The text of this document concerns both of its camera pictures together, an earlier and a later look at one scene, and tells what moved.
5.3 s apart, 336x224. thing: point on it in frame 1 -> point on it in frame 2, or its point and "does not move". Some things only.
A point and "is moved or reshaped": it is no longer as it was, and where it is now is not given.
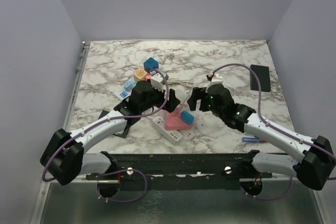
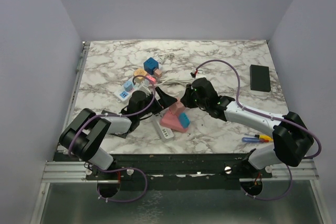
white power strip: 172,136 is moved or reshaped
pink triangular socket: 172,123 is moved or reshaped
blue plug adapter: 186,117 is moved or reshaped
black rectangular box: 262,72 does not move
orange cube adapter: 139,74 does not move
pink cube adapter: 177,110 does not move
